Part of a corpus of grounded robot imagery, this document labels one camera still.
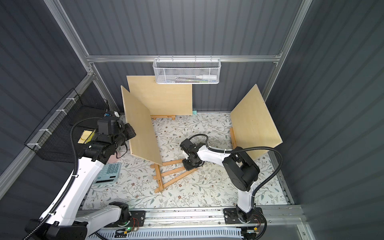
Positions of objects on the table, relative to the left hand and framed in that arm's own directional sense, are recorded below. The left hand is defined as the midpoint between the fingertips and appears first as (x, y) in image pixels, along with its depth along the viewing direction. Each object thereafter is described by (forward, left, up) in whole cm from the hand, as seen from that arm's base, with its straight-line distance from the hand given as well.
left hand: (132, 127), depth 71 cm
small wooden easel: (+11, -56, -26) cm, 62 cm away
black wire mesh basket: (-8, +34, 0) cm, 35 cm away
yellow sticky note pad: (-7, +18, +2) cm, 19 cm away
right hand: (-7, -27, -30) cm, 41 cm away
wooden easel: (-14, -10, -29) cm, 33 cm away
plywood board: (+38, -6, -13) cm, 41 cm away
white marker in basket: (+38, -38, +4) cm, 53 cm away
